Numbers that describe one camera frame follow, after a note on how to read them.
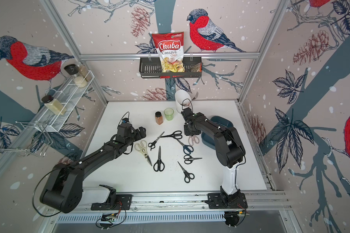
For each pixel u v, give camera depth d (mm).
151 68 949
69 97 809
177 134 1007
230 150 510
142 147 944
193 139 980
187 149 925
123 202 729
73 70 779
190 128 797
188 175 816
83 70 856
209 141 916
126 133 703
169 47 814
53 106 666
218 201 731
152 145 951
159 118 1008
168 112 1089
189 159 880
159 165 856
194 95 1055
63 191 415
